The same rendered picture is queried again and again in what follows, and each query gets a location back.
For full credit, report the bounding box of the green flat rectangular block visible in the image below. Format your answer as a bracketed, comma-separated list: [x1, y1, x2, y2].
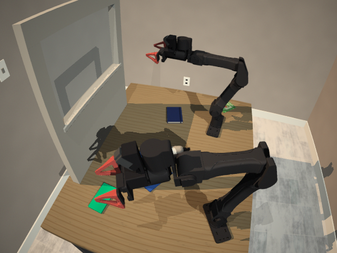
[88, 183, 116, 214]

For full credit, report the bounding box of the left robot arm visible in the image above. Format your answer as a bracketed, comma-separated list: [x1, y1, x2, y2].
[114, 139, 277, 244]

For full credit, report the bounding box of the dark blue book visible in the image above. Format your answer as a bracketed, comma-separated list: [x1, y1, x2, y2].
[167, 107, 183, 123]

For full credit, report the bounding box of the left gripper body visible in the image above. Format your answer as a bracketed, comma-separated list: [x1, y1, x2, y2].
[116, 164, 151, 205]

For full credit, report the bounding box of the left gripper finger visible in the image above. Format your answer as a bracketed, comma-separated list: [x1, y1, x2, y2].
[95, 156, 121, 176]
[94, 189, 125, 209]

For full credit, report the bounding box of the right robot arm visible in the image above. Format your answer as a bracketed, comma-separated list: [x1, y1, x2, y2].
[163, 35, 248, 138]

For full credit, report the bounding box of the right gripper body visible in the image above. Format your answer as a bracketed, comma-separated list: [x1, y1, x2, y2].
[156, 45, 175, 62]

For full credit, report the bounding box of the blue flat rectangular pad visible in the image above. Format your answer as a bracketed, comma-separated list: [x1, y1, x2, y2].
[145, 183, 160, 192]

